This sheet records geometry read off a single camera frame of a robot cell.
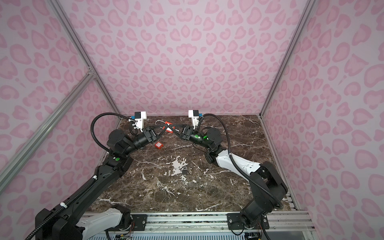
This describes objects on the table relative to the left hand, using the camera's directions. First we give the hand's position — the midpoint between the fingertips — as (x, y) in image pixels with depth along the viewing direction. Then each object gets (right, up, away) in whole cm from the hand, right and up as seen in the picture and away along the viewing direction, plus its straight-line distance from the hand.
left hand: (168, 126), depth 62 cm
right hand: (+1, -1, 0) cm, 2 cm away
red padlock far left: (-13, -12, +38) cm, 42 cm away
